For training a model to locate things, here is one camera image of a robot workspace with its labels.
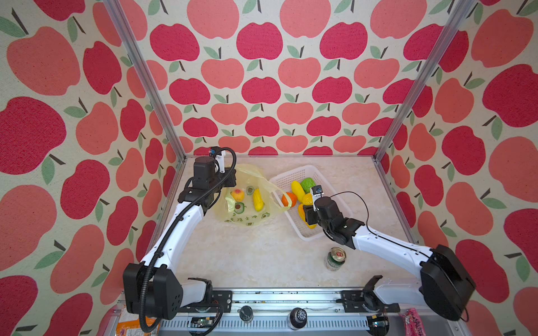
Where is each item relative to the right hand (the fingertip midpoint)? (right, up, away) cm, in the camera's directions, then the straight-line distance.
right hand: (314, 204), depth 86 cm
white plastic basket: (-11, +9, +16) cm, 22 cm away
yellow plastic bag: (-27, 0, +15) cm, 31 cm away
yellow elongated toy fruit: (-5, +4, +14) cm, 15 cm away
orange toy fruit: (-8, +1, +11) cm, 14 cm away
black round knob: (-11, -30, -26) cm, 41 cm away
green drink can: (+5, -18, -11) cm, 22 cm away
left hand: (-31, +14, -6) cm, 34 cm away
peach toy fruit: (-34, +3, +13) cm, 36 cm away
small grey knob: (-26, -31, -22) cm, 46 cm away
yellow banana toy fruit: (-24, 0, +12) cm, 27 cm away
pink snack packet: (+30, -38, -16) cm, 51 cm away
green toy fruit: (0, +8, +15) cm, 17 cm away
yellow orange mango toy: (-6, -3, -6) cm, 9 cm away
